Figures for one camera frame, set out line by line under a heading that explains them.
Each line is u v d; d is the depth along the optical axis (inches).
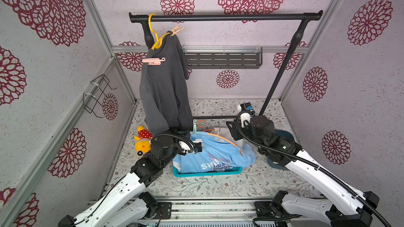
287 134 37.5
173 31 26.8
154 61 21.3
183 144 26.2
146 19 20.5
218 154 29.3
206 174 31.6
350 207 14.9
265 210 28.4
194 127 26.5
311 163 17.0
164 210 28.8
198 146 23.1
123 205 18.0
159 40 23.1
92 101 29.7
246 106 22.6
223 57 37.3
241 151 28.6
